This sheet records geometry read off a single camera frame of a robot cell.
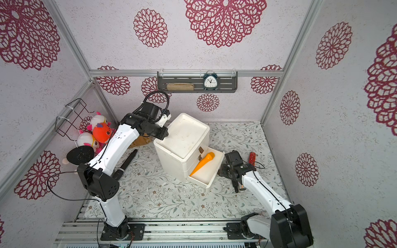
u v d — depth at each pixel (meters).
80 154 0.76
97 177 0.45
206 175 0.92
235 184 0.88
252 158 0.97
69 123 0.76
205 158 0.96
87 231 0.75
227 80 0.94
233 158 0.65
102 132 0.90
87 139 0.85
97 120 0.95
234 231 0.73
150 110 0.63
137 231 0.73
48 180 0.70
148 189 0.88
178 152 0.76
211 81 0.90
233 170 0.60
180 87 0.88
